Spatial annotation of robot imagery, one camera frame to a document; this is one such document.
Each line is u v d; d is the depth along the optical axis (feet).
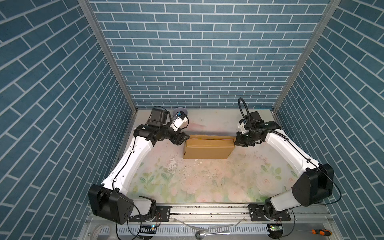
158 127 1.86
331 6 2.32
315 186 1.37
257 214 2.41
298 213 2.50
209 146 2.63
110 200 1.24
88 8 2.31
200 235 2.20
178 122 2.16
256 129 1.92
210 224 2.32
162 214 2.42
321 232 2.23
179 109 3.76
